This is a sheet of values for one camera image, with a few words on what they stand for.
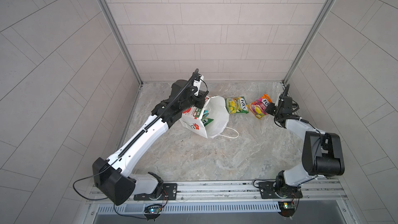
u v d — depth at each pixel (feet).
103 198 1.40
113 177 1.20
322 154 1.45
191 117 2.51
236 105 3.27
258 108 3.06
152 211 2.11
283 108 2.32
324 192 2.37
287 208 2.23
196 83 2.01
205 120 2.90
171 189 2.33
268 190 2.33
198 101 2.02
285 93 2.61
